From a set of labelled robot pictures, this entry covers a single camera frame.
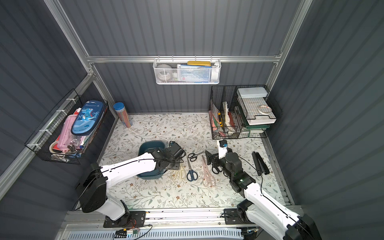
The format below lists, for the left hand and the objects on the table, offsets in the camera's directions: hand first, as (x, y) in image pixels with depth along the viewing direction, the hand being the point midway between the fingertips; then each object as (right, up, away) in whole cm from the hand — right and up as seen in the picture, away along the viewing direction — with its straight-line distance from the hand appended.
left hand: (177, 164), depth 84 cm
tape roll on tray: (+56, +33, +12) cm, 66 cm away
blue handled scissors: (+8, -8, +5) cm, 12 cm away
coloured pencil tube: (-40, +30, +18) cm, 53 cm away
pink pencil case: (-49, +17, -16) cm, 54 cm away
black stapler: (+50, -2, +6) cm, 51 cm away
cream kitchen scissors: (+2, -6, +6) cm, 8 cm away
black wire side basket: (-53, +15, -22) cm, 59 cm away
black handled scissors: (+23, -5, +8) cm, 25 cm away
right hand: (+23, +10, -4) cm, 25 cm away
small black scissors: (+9, +2, +13) cm, 16 cm away
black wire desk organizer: (+44, +33, +28) cm, 62 cm away
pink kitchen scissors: (+18, -9, +4) cm, 21 cm away
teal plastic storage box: (-23, +8, +12) cm, 27 cm away
